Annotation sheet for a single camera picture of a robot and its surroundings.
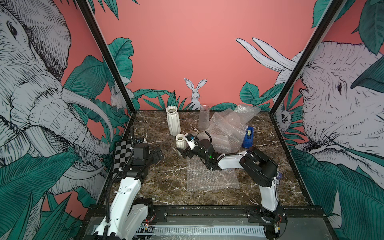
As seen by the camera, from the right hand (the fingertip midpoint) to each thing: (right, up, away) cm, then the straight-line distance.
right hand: (181, 141), depth 87 cm
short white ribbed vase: (0, +1, -4) cm, 4 cm away
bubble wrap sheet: (+11, -21, -1) cm, 24 cm away
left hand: (-14, -4, -5) cm, 16 cm away
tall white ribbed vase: (-5, +13, +5) cm, 15 cm away
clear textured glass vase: (+14, +14, +12) cm, 24 cm away
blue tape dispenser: (+44, 0, +12) cm, 46 cm away
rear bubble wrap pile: (+31, +8, +20) cm, 38 cm away
